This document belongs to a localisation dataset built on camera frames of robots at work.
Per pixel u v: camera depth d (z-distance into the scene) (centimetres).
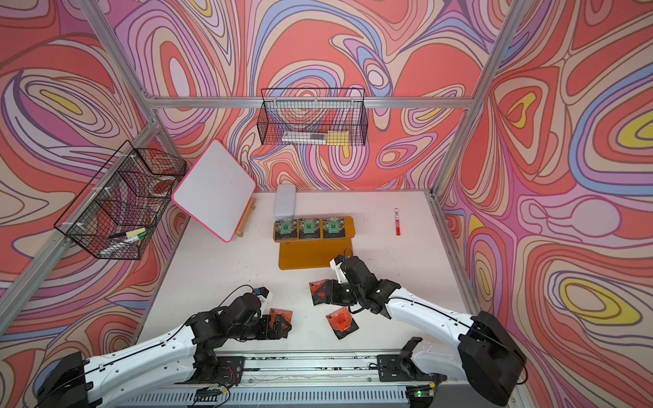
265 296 75
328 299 69
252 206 109
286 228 88
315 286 90
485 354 41
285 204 116
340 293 70
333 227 89
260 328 70
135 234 72
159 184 87
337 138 82
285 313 84
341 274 73
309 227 89
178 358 53
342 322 82
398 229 105
